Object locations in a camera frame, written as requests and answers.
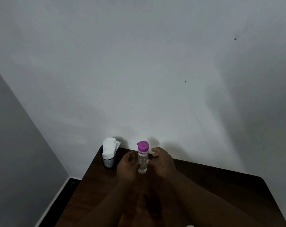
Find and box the person's right hand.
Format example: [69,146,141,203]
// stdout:
[146,147,178,179]

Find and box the person's left hand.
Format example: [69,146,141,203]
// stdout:
[116,151,141,185]

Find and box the clear plastic water bottle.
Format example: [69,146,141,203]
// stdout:
[137,148,149,174]

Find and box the purple bottle cap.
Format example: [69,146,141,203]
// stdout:
[137,140,149,152]

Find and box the person's right forearm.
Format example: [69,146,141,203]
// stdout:
[166,172,264,227]

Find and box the black mesh cup holder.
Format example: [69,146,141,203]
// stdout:
[101,145,117,169]

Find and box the black cup with tissues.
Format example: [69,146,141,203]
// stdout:
[102,137,121,167]

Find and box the dark wooden table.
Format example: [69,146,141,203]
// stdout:
[54,146,286,227]

